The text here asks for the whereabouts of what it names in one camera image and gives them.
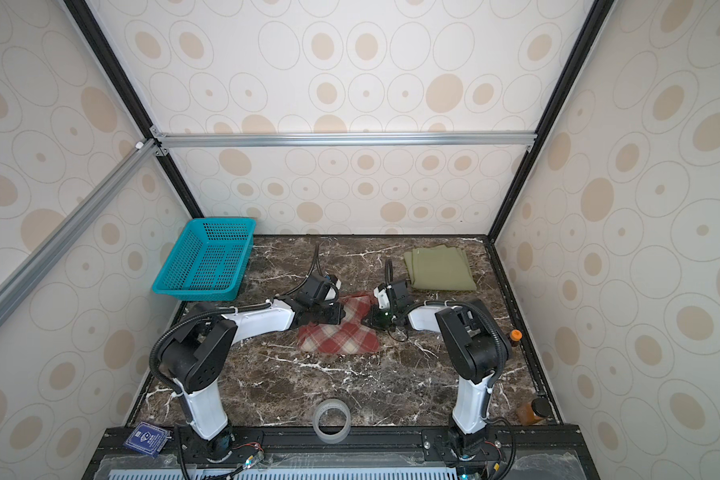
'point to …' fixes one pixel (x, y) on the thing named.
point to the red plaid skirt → (352, 336)
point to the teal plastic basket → (210, 260)
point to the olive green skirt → (439, 268)
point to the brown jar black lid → (533, 412)
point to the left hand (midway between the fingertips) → (353, 308)
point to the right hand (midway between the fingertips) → (364, 321)
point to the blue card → (147, 439)
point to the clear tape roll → (331, 403)
